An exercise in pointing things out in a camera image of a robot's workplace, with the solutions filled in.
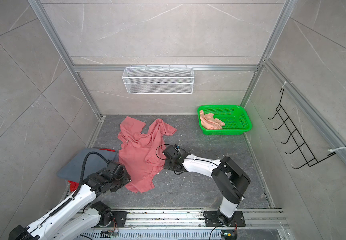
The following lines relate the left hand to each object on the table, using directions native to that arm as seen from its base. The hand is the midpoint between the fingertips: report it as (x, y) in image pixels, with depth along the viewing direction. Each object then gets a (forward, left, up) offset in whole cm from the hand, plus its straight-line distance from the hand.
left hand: (128, 175), depth 82 cm
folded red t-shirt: (-2, +32, -6) cm, 33 cm away
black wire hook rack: (-2, -82, +25) cm, 86 cm away
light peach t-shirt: (+37, -52, +1) cm, 64 cm away
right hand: (+8, -22, -3) cm, 23 cm away
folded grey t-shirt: (+3, +30, +2) cm, 30 cm away
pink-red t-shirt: (+18, -2, -6) cm, 19 cm away
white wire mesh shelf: (+57, -16, +23) cm, 64 cm away
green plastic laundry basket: (+42, -77, -5) cm, 88 cm away
